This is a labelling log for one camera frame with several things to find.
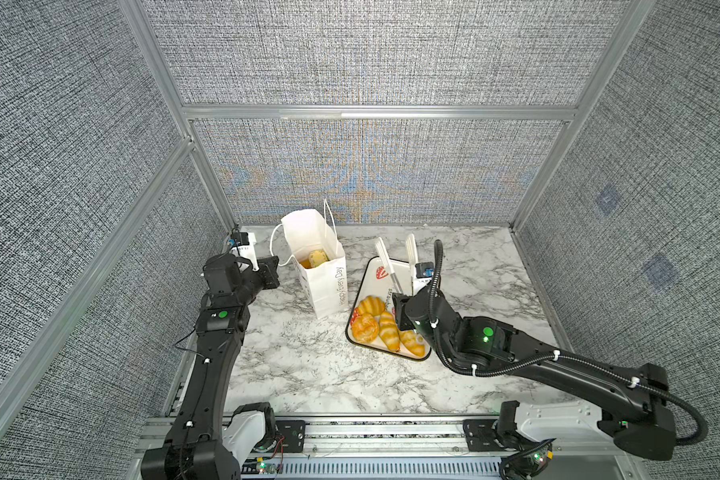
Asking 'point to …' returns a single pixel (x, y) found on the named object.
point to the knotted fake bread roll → (365, 328)
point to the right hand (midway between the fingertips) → (400, 293)
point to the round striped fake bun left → (372, 305)
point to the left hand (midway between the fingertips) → (277, 257)
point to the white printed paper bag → (325, 286)
